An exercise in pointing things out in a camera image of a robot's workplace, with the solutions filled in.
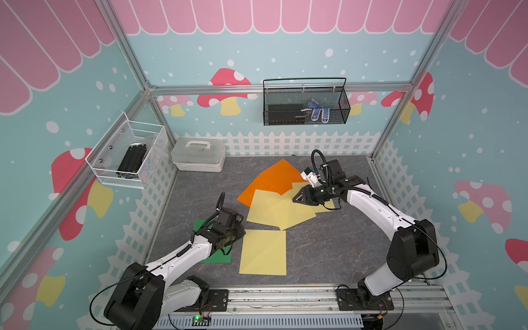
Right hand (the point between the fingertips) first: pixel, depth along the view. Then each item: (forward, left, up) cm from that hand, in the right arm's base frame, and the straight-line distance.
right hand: (295, 199), depth 82 cm
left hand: (-8, +22, -13) cm, 27 cm away
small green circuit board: (-37, +37, -20) cm, 56 cm away
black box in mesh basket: (+35, +3, +16) cm, 39 cm away
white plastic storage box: (+32, +47, -5) cm, 57 cm away
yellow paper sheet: (-15, +13, -17) cm, 26 cm away
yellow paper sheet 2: (+6, -2, -15) cm, 17 cm away
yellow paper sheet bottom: (+5, +7, -17) cm, 20 cm away
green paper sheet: (-21, +28, -2) cm, 36 cm away
